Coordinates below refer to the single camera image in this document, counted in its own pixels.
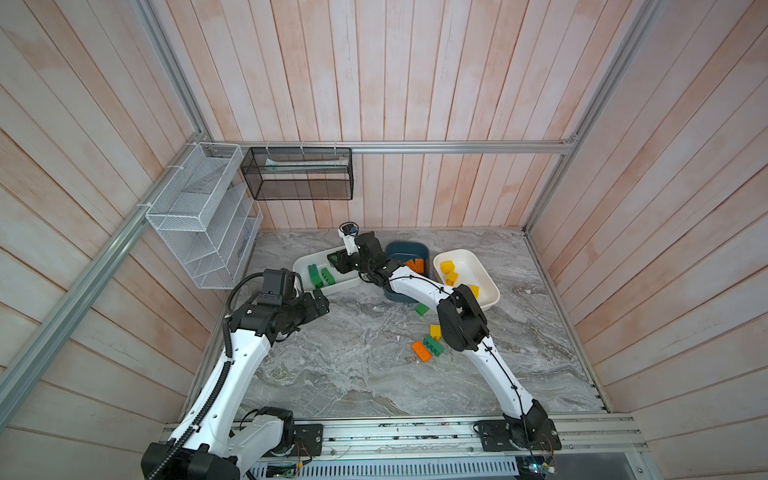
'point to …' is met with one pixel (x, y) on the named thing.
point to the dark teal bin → (402, 252)
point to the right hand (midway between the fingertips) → (329, 255)
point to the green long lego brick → (435, 346)
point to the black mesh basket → (300, 173)
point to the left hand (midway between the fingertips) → (315, 314)
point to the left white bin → (321, 260)
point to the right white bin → (458, 267)
